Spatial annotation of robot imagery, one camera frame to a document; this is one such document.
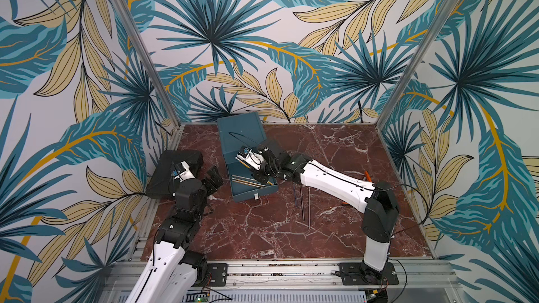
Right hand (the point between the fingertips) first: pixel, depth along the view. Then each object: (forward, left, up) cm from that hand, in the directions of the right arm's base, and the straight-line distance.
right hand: (252, 165), depth 81 cm
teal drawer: (-3, +4, -11) cm, 12 cm away
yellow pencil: (-2, +1, -10) cm, 10 cm away
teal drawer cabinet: (+15, +6, +4) cm, 17 cm away
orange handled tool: (+3, -52, -17) cm, 55 cm away
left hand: (-5, +15, +3) cm, 17 cm away
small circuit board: (-40, +18, -21) cm, 49 cm away
